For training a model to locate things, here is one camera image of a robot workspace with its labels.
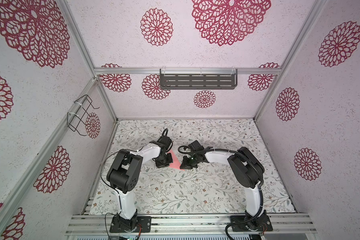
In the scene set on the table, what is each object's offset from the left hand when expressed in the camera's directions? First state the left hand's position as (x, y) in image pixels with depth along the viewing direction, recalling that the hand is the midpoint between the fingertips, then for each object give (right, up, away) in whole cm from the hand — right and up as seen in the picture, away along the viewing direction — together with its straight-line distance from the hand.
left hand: (168, 167), depth 95 cm
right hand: (+7, +1, -2) cm, 7 cm away
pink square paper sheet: (+5, +2, 0) cm, 6 cm away
